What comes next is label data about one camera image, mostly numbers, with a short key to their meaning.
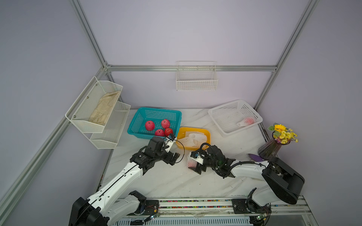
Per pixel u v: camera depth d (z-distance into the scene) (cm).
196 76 104
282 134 74
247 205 65
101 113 78
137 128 104
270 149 84
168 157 69
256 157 91
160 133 98
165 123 104
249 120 103
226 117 114
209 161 73
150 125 102
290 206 75
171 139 69
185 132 101
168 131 98
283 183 44
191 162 82
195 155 72
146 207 73
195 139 88
